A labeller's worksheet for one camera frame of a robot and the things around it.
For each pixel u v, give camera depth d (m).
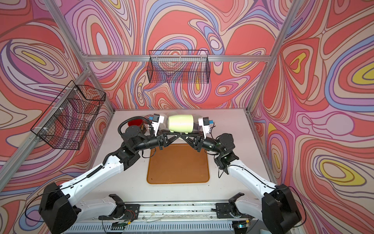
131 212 0.73
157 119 0.59
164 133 0.60
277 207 0.41
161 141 0.62
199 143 0.59
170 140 0.63
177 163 0.88
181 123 0.59
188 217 0.73
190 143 0.62
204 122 0.60
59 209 0.38
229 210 0.69
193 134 0.62
